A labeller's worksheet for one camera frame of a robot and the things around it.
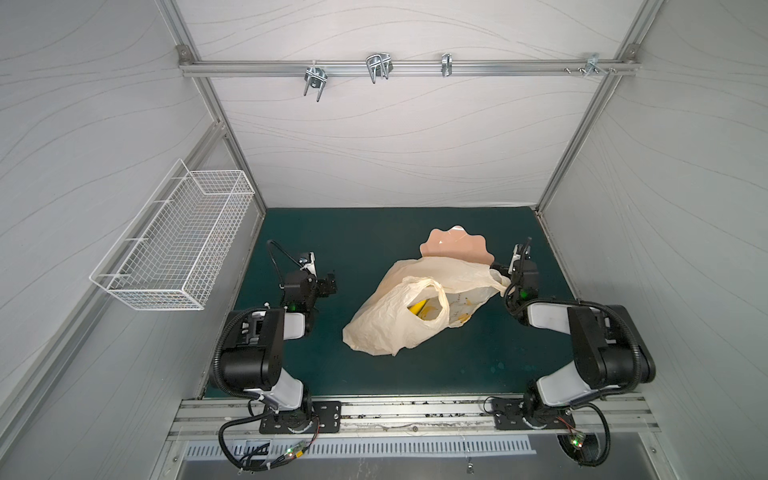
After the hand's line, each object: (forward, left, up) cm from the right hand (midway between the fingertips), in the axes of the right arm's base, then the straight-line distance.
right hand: (517, 259), depth 94 cm
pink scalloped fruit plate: (+11, +18, -6) cm, 22 cm away
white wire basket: (-19, +90, +24) cm, 95 cm away
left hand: (-5, +63, -1) cm, 63 cm away
